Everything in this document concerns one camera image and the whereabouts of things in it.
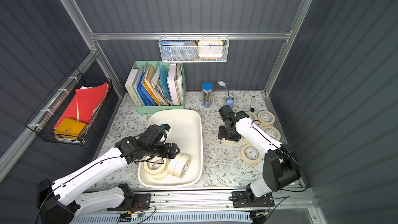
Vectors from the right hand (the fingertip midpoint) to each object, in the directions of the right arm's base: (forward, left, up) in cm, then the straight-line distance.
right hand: (228, 136), depth 85 cm
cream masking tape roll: (+20, -29, -10) cm, 37 cm away
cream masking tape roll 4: (-16, +26, +1) cm, 30 cm away
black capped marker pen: (+32, -22, -9) cm, 40 cm away
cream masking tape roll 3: (-13, +40, -9) cm, 44 cm away
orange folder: (+30, +49, +12) cm, 59 cm away
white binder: (+28, +33, +13) cm, 45 cm away
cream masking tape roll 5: (-19, +37, -7) cm, 42 cm away
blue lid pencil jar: (+28, +12, +8) cm, 31 cm away
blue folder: (+24, +51, +7) cm, 57 cm away
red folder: (+5, +72, +21) cm, 75 cm away
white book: (+24, +57, +16) cm, 64 cm away
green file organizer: (+26, +41, -3) cm, 49 cm away
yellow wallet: (-8, +70, +22) cm, 74 cm away
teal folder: (+30, +38, +13) cm, 50 cm away
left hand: (-10, +29, +6) cm, 31 cm away
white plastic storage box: (+9, +25, -10) cm, 28 cm away
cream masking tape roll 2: (-11, -11, -7) cm, 17 cm away
